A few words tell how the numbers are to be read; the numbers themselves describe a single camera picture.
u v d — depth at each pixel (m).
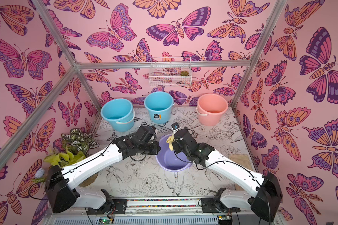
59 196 0.38
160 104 1.04
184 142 0.55
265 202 0.37
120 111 1.13
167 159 0.89
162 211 0.73
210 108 1.08
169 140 0.77
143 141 0.59
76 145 0.71
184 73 0.92
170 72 0.96
